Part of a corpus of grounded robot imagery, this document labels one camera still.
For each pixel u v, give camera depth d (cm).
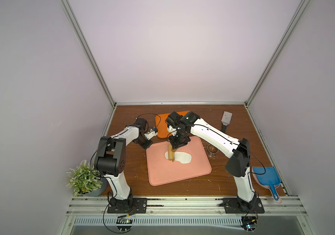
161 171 88
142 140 84
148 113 87
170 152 85
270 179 81
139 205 73
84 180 66
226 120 110
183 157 89
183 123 57
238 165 56
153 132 89
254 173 87
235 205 72
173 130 69
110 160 49
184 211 72
